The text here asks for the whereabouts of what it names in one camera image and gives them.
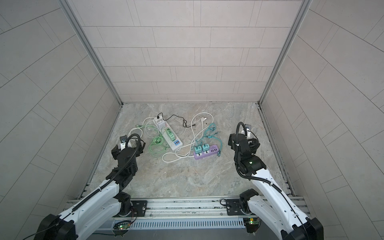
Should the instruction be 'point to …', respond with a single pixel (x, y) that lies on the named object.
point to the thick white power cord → (141, 127)
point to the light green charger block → (172, 136)
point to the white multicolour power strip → (175, 145)
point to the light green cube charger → (168, 131)
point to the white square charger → (161, 124)
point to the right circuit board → (252, 224)
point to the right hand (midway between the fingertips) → (240, 136)
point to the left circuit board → (122, 225)
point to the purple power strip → (213, 149)
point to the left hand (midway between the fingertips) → (132, 140)
